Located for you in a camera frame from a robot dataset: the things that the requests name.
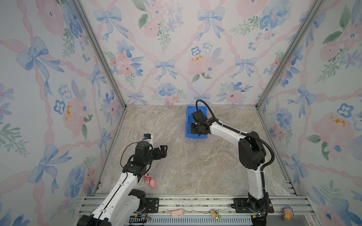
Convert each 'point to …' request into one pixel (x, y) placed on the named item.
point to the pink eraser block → (176, 213)
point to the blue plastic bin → (190, 109)
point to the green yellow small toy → (215, 214)
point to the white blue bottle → (148, 137)
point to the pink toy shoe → (147, 179)
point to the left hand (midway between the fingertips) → (161, 146)
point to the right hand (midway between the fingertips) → (194, 128)
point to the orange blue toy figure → (288, 213)
